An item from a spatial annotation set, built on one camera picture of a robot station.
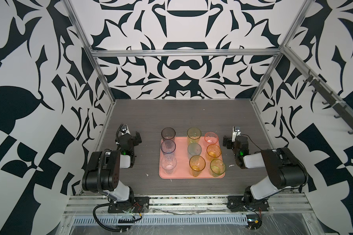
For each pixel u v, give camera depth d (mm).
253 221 712
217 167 849
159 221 712
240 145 731
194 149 873
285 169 469
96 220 670
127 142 713
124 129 792
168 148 877
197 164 751
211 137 959
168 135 847
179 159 918
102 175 454
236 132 825
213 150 888
